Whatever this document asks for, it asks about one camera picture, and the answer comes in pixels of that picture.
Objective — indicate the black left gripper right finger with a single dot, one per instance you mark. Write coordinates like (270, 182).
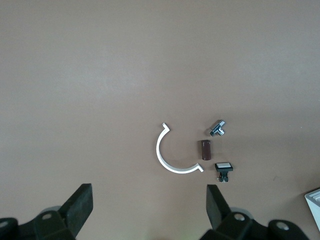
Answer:
(217, 212)

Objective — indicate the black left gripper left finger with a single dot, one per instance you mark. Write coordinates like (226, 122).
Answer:
(75, 215)

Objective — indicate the black square button white cap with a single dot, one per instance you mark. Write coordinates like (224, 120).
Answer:
(224, 166)

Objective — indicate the white drawer cabinet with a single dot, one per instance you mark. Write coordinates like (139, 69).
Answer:
(315, 207)

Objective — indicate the dark brown terminal block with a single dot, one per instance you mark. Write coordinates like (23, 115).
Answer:
(205, 150)

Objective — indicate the chrome tee valve fitting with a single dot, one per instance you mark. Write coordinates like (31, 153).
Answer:
(217, 127)

